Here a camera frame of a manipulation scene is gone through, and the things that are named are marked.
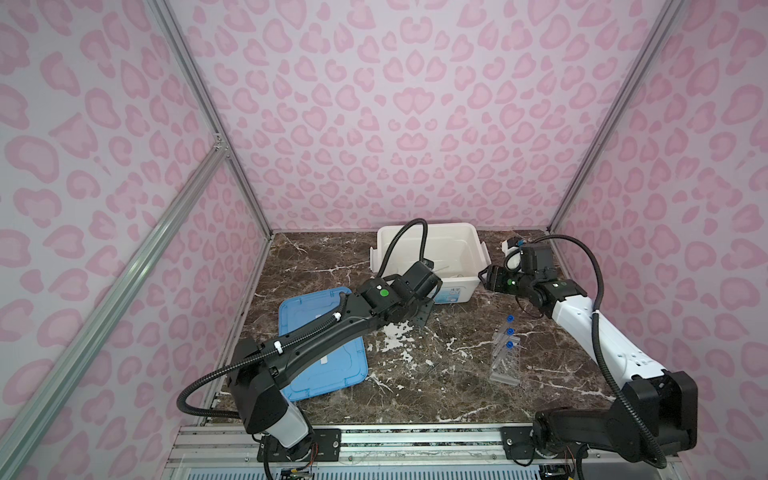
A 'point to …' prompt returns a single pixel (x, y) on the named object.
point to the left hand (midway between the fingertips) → (424, 301)
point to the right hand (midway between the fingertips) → (489, 272)
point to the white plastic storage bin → (458, 251)
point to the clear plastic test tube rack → (506, 359)
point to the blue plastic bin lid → (348, 366)
